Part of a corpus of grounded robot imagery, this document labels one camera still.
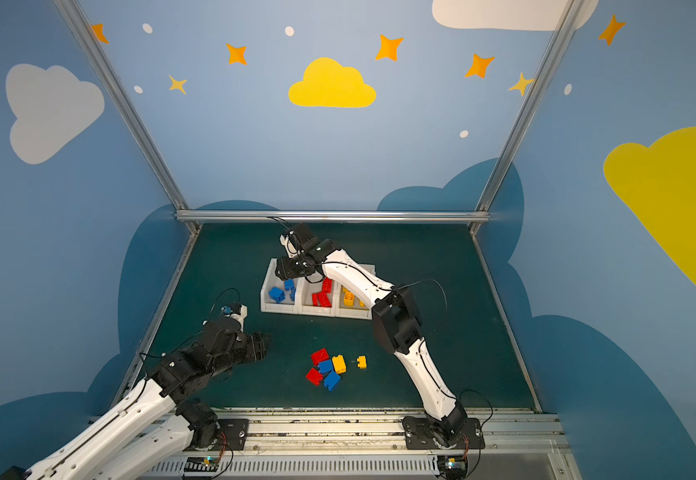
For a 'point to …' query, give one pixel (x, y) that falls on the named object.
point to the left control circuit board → (201, 463)
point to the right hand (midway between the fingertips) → (284, 268)
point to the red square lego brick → (319, 356)
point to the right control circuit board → (453, 466)
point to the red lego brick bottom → (314, 376)
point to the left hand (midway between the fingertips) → (262, 337)
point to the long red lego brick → (321, 299)
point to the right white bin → (356, 311)
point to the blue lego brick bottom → (331, 379)
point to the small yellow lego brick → (362, 362)
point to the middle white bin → (304, 293)
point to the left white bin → (268, 303)
